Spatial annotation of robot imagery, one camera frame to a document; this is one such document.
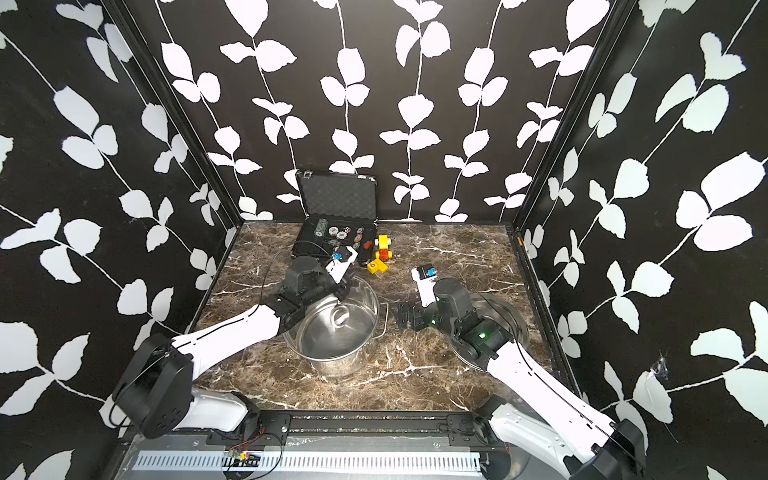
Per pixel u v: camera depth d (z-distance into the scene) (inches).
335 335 37.2
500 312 38.6
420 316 25.7
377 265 41.1
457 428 28.9
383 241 42.8
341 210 45.1
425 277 25.3
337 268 27.5
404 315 25.9
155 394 16.5
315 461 27.6
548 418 18.0
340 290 29.3
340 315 36.0
